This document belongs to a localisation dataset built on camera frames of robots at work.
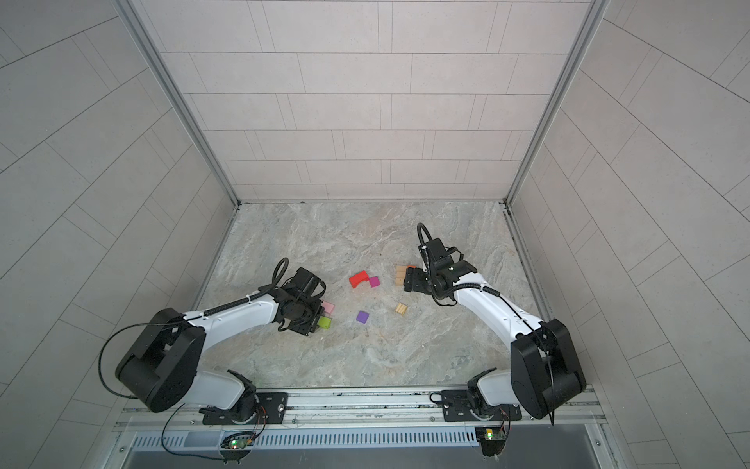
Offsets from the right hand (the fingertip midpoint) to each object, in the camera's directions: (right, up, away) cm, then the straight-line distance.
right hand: (413, 283), depth 85 cm
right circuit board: (+17, -33, -16) cm, 40 cm away
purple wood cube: (-15, -10, +1) cm, 18 cm away
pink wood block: (-25, -7, +1) cm, 26 cm away
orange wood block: (0, +3, +13) cm, 13 cm away
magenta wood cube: (-12, -1, +9) cm, 15 cm away
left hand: (-24, -9, +2) cm, 25 cm away
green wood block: (-26, -11, -1) cm, 28 cm away
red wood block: (-18, 0, +8) cm, 20 cm away
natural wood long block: (-3, +1, +10) cm, 11 cm away
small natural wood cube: (-3, -8, +2) cm, 9 cm away
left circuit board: (-40, -31, -21) cm, 55 cm away
